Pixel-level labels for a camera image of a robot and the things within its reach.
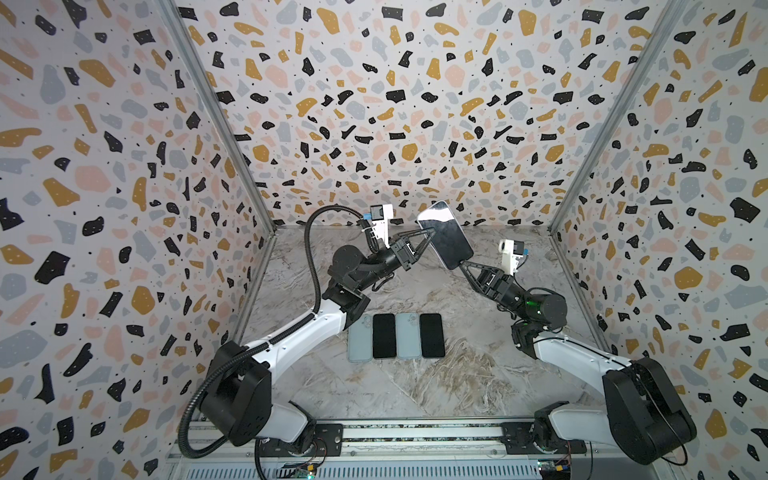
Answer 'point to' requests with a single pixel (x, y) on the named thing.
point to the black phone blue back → (384, 335)
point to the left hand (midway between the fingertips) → (438, 233)
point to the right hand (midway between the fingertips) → (461, 270)
